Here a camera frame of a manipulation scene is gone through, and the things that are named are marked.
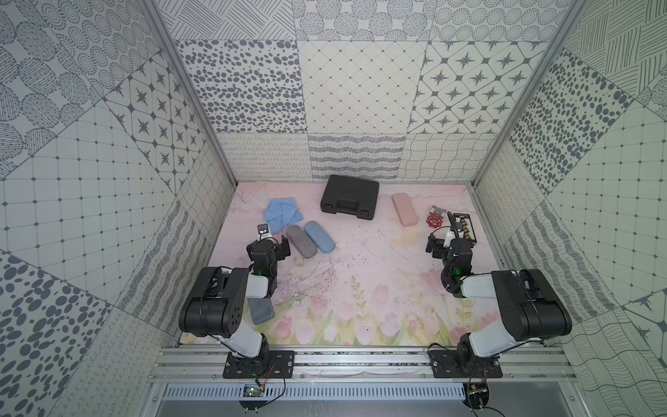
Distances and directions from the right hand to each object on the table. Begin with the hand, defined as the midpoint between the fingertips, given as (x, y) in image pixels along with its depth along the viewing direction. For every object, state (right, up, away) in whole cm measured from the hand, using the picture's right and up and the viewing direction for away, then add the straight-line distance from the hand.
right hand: (445, 238), depth 95 cm
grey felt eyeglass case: (-52, -4, +2) cm, 52 cm away
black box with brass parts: (+12, +3, +11) cm, 16 cm away
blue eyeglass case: (-47, 0, +4) cm, 47 cm away
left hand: (-62, 0, -1) cm, 62 cm away
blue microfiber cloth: (-64, +9, +12) cm, 66 cm away
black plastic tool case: (-35, +17, +19) cm, 43 cm away
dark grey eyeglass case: (-65, -21, -13) cm, 69 cm away
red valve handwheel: (-1, +6, +9) cm, 11 cm away
